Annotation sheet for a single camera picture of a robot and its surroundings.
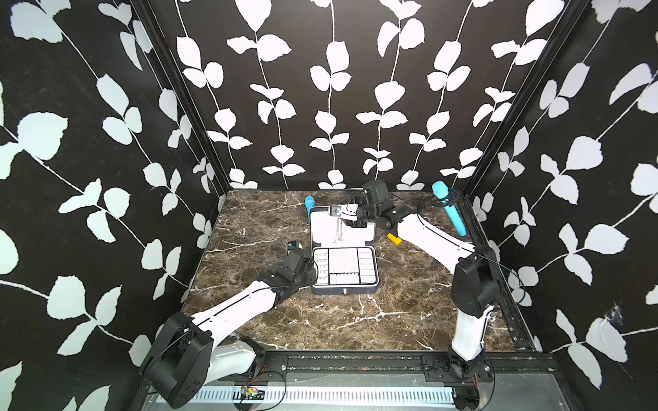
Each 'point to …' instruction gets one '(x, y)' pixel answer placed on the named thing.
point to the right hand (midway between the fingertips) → (342, 200)
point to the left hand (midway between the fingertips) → (313, 267)
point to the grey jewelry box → (348, 258)
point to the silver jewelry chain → (336, 235)
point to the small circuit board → (248, 393)
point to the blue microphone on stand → (441, 191)
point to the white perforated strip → (361, 394)
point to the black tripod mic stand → (449, 201)
